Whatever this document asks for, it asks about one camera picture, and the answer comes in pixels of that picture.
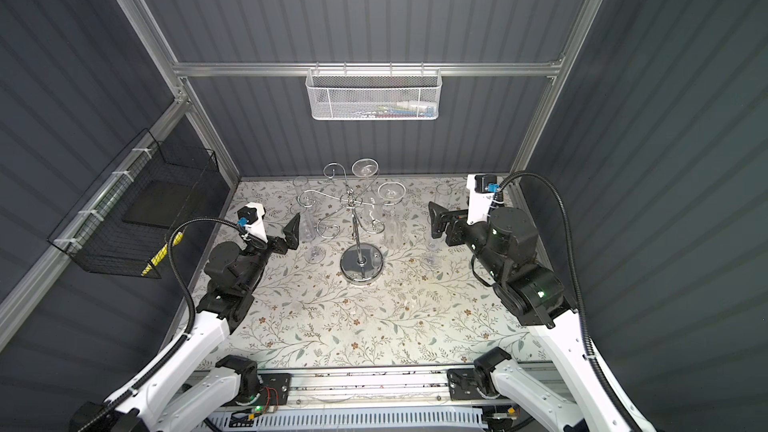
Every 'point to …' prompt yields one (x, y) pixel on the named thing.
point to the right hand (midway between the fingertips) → (453, 204)
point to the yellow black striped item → (156, 260)
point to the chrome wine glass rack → (361, 263)
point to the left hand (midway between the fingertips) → (280, 212)
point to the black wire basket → (127, 218)
